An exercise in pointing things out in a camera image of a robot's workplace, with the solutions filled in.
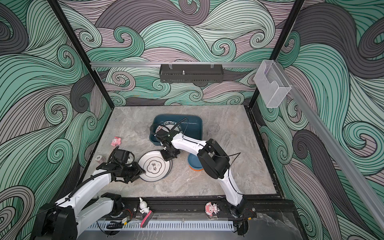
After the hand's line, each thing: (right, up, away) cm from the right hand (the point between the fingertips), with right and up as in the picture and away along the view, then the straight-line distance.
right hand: (168, 158), depth 89 cm
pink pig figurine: (+24, -19, -18) cm, 36 cm away
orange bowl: (+17, -5, -6) cm, 19 cm away
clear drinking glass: (+30, +18, +15) cm, 38 cm away
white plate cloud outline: (-6, -5, -3) cm, 8 cm away
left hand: (-13, -6, -6) cm, 15 cm away
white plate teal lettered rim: (-1, +19, +17) cm, 25 cm away
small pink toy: (-35, +10, +6) cm, 37 cm away
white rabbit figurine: (-9, -19, -18) cm, 27 cm away
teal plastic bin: (+15, +20, +20) cm, 32 cm away
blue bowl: (+16, 0, -8) cm, 18 cm away
